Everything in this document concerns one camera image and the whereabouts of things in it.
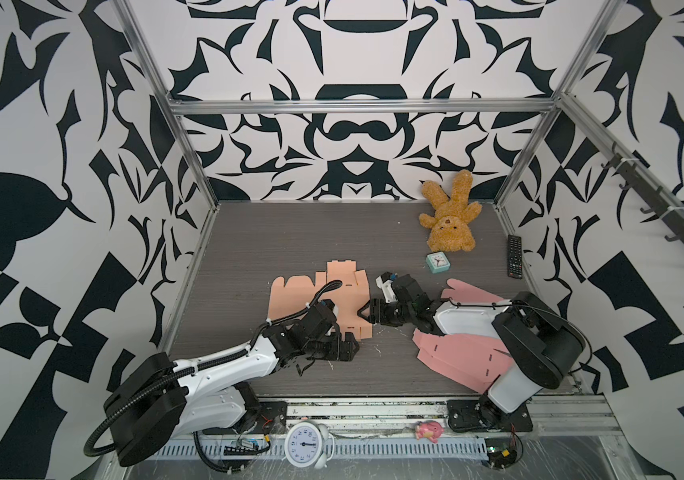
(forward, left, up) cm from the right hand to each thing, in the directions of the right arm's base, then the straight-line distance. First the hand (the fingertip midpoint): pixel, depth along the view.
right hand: (365, 312), depth 88 cm
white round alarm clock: (-32, +15, 0) cm, 35 cm away
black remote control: (+20, -52, -3) cm, 56 cm away
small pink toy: (-29, -13, 0) cm, 32 cm away
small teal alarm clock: (+19, -26, -3) cm, 32 cm away
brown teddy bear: (+27, -30, +4) cm, 41 cm away
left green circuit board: (-32, +29, -4) cm, 43 cm away
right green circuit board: (-33, -30, -5) cm, 45 cm away
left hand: (-10, +5, +3) cm, 11 cm away
